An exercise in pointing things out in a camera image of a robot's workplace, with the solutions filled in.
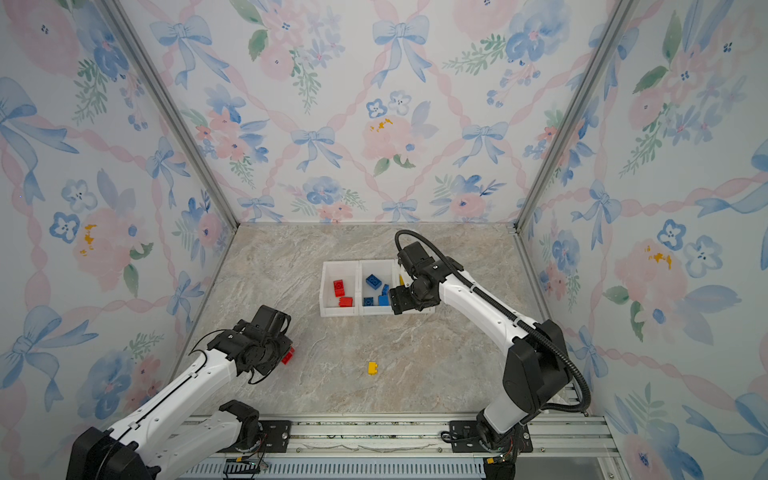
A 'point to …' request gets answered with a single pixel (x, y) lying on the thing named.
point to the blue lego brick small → (385, 290)
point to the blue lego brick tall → (384, 300)
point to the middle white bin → (384, 271)
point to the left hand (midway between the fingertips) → (289, 344)
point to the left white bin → (348, 272)
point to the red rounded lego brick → (339, 288)
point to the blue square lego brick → (368, 301)
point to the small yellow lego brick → (372, 368)
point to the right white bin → (407, 278)
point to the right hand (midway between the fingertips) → (405, 300)
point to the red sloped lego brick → (345, 302)
